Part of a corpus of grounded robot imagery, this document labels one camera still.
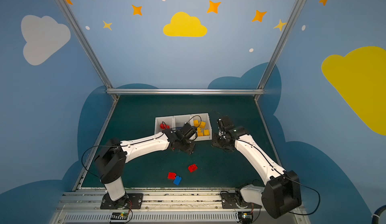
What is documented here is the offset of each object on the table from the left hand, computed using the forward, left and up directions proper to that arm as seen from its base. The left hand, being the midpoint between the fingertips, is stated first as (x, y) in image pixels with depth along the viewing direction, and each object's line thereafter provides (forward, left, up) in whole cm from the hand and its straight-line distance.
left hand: (193, 146), depth 86 cm
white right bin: (+24, -8, -4) cm, 26 cm away
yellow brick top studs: (+19, -2, -4) cm, 19 cm away
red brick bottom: (-14, +12, -7) cm, 20 cm away
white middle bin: (+21, +10, -5) cm, 24 cm away
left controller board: (-33, +36, -11) cm, 50 cm away
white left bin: (+22, +18, -5) cm, 29 cm away
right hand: (+1, -13, +5) cm, 14 cm away
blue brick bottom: (-17, +8, -7) cm, 20 cm away
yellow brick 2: (+13, -9, -6) cm, 17 cm away
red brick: (-10, 0, -7) cm, 12 cm away
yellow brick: (+19, -6, -5) cm, 21 cm away
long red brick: (+17, +20, -6) cm, 27 cm away
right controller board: (-33, -27, -11) cm, 43 cm away
